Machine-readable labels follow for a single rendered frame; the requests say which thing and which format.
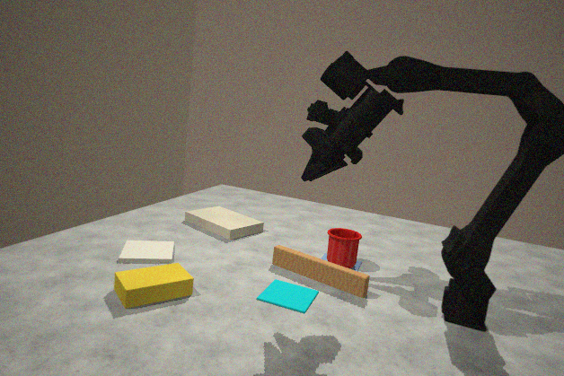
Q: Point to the yellow rectangular block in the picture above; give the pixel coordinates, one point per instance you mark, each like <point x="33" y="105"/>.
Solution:
<point x="152" y="284"/>

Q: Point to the beige flat rectangular block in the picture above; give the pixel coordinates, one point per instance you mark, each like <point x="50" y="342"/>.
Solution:
<point x="224" y="222"/>

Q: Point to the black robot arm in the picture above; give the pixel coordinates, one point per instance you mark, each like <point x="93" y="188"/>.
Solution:
<point x="465" y="252"/>

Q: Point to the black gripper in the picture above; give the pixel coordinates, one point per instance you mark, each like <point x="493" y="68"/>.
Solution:
<point x="328" y="148"/>

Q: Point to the red cup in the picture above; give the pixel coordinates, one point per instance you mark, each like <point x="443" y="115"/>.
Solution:
<point x="343" y="246"/>

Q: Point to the cream flat slab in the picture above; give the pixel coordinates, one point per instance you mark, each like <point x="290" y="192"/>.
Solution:
<point x="147" y="251"/>

